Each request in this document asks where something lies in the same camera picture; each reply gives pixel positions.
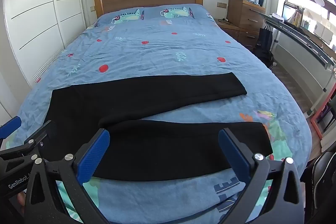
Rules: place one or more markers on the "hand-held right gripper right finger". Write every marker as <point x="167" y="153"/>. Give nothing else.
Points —
<point x="233" y="155"/>

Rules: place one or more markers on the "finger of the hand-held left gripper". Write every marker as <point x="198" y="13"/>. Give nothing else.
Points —
<point x="36" y="137"/>
<point x="10" y="127"/>

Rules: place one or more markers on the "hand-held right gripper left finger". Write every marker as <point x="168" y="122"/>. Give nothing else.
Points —
<point x="94" y="154"/>

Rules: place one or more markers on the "black pants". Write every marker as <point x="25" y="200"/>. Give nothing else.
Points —
<point x="157" y="145"/>

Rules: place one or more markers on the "person's left hand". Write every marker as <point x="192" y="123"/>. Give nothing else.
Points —
<point x="20" y="201"/>

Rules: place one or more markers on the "black chair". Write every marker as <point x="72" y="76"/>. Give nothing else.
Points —
<point x="323" y="187"/>

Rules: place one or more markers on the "black backpack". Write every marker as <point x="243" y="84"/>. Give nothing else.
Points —
<point x="263" y="57"/>

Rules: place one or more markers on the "white wardrobe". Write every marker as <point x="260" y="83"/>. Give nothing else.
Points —
<point x="34" y="16"/>

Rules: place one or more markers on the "white radiator cover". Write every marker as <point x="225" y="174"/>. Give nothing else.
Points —
<point x="299" y="61"/>

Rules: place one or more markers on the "blue printed bed sheet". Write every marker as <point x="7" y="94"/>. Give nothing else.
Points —
<point x="157" y="53"/>

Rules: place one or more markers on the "low wooden nightstand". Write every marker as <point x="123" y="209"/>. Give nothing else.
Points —
<point x="241" y="35"/>

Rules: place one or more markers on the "black hanging bag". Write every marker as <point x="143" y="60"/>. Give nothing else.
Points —
<point x="265" y="37"/>

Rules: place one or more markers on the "tall wooden dresser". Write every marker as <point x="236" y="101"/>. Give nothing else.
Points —
<point x="245" y="14"/>

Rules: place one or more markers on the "cluttered desk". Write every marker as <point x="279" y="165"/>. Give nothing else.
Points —
<point x="317" y="29"/>

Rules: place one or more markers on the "round white lamp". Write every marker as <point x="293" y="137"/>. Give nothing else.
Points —
<point x="319" y="0"/>

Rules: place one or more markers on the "red metal frame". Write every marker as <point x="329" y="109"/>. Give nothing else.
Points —
<point x="316" y="119"/>

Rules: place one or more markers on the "grey metal rail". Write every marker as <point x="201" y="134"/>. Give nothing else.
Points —
<point x="302" y="37"/>

